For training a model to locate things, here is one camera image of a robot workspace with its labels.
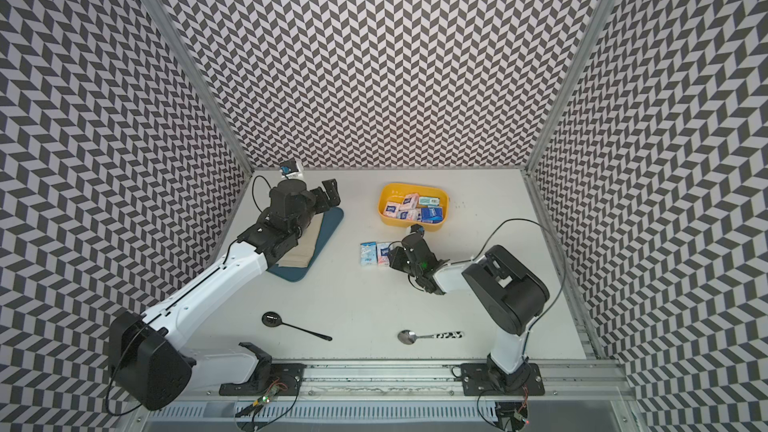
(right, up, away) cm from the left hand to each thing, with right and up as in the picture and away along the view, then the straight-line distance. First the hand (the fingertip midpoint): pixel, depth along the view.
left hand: (322, 188), depth 79 cm
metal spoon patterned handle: (+23, -39, -1) cm, 45 cm away
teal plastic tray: (-3, -11, +22) cm, 25 cm away
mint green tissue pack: (+31, -4, +24) cm, 40 cm away
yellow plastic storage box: (+19, -1, +27) cm, 33 cm away
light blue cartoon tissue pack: (+11, -20, +14) cm, 27 cm away
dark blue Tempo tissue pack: (+31, -9, +20) cm, 38 cm away
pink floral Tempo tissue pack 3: (+26, -8, +20) cm, 33 cm away
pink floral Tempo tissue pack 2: (+18, -7, +24) cm, 31 cm away
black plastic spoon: (-14, -36, +2) cm, 39 cm away
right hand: (+17, -22, +15) cm, 32 cm away
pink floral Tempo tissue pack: (+15, -20, +14) cm, 29 cm away
